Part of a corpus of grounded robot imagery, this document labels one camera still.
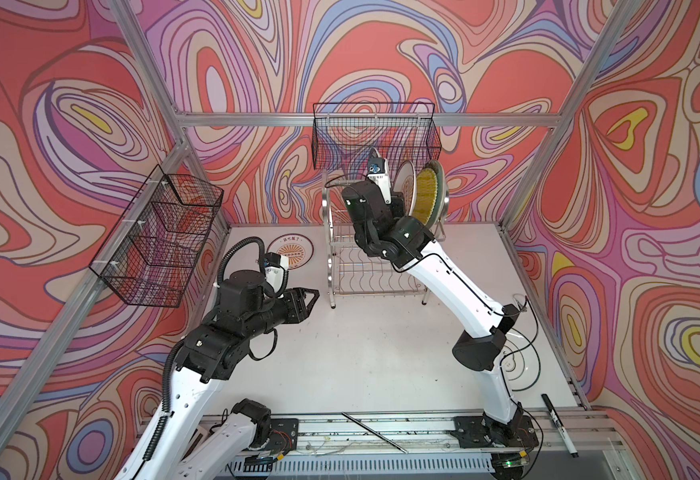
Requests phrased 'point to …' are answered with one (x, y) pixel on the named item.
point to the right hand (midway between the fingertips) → (391, 198)
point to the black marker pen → (559, 425)
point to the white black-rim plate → (519, 360)
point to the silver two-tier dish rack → (349, 268)
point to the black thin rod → (400, 449)
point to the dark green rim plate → (374, 153)
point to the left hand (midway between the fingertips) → (317, 293)
